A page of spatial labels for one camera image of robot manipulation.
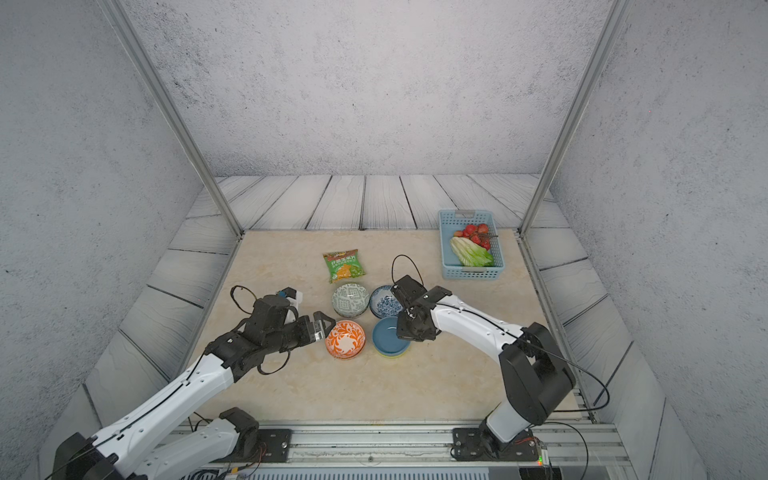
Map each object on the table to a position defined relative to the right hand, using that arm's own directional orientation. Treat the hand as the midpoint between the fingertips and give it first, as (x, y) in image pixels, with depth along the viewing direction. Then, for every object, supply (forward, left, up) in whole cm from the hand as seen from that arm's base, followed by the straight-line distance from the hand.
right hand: (406, 334), depth 85 cm
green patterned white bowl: (+13, +18, -3) cm, 22 cm away
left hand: (-2, +20, +8) cm, 22 cm away
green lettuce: (+31, -22, -1) cm, 38 cm away
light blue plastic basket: (+49, -18, -3) cm, 53 cm away
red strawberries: (+43, -28, -3) cm, 51 cm away
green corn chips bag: (+27, +22, -2) cm, 34 cm away
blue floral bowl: (+13, +7, -4) cm, 15 cm away
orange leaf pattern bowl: (0, +18, -4) cm, 18 cm away
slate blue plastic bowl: (0, +6, -2) cm, 7 cm away
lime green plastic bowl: (-4, +4, -6) cm, 8 cm away
